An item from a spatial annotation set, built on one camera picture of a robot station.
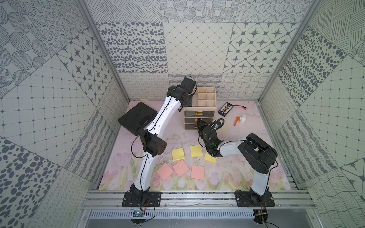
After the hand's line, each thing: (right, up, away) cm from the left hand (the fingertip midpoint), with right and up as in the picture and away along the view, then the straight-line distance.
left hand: (192, 103), depth 85 cm
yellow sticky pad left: (-9, -33, +6) cm, 35 cm away
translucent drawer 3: (0, -15, +9) cm, 18 cm away
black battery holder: (+27, -4, +27) cm, 38 cm away
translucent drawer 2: (0, -11, +7) cm, 13 cm away
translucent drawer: (+4, -6, +2) cm, 7 cm away
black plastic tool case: (-40, -9, +20) cm, 45 cm away
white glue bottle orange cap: (+39, -11, +21) cm, 45 cm away
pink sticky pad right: (+3, -42, -1) cm, 42 cm away
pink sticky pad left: (-17, -41, -1) cm, 45 cm away
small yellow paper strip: (-42, +6, +38) cm, 56 cm away
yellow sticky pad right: (+12, -35, +3) cm, 37 cm away
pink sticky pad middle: (-7, -39, -1) cm, 40 cm away
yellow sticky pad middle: (+3, -31, +5) cm, 31 cm away
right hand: (+3, -10, +6) cm, 12 cm away
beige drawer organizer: (+8, -1, +2) cm, 8 cm away
